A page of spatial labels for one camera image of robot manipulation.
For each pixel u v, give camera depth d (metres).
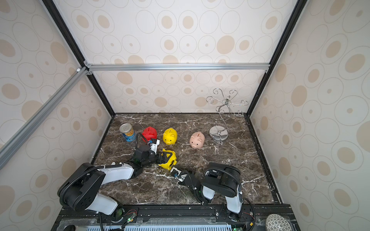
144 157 0.71
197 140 0.93
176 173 0.73
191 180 0.66
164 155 0.80
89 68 0.90
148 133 0.95
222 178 0.50
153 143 0.80
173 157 0.86
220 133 1.05
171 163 0.87
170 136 0.95
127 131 0.97
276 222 0.70
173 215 0.75
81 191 0.43
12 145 0.52
